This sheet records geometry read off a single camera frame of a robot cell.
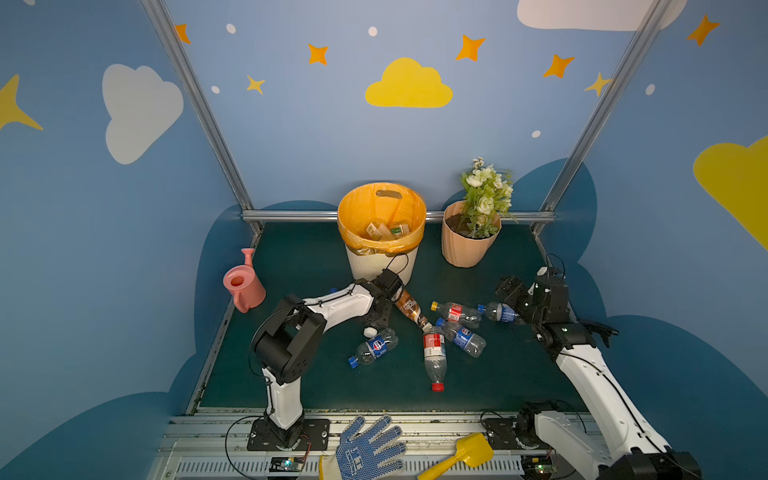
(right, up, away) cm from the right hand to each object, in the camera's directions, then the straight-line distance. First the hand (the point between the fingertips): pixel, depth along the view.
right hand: (512, 283), depth 82 cm
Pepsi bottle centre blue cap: (-39, -19, +2) cm, 43 cm away
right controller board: (+2, -44, -10) cm, 45 cm away
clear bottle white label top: (-30, +16, +17) cm, 38 cm away
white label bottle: (-37, +15, +15) cm, 43 cm away
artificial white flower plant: (-4, +26, +7) cm, 27 cm away
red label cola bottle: (-21, -21, +2) cm, 30 cm away
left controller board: (-59, -43, -11) cm, 74 cm away
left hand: (-37, -12, +12) cm, 41 cm away
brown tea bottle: (-27, -9, +11) cm, 31 cm away
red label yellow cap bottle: (-13, -10, +10) cm, 19 cm away
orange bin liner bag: (-35, +25, +16) cm, 46 cm away
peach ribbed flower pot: (-11, +11, +17) cm, 23 cm away
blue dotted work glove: (-42, -41, -11) cm, 60 cm away
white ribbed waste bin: (-42, +5, +7) cm, 42 cm away
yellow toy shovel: (-14, -40, -10) cm, 43 cm away
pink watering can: (-79, 0, +9) cm, 80 cm away
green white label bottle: (-40, -15, +7) cm, 43 cm away
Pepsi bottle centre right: (-10, -19, +7) cm, 22 cm away
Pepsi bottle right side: (+1, -10, +11) cm, 15 cm away
